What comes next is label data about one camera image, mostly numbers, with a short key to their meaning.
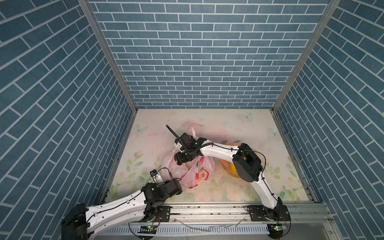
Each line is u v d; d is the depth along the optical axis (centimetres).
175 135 79
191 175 76
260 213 74
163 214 74
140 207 53
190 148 72
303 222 74
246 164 54
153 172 74
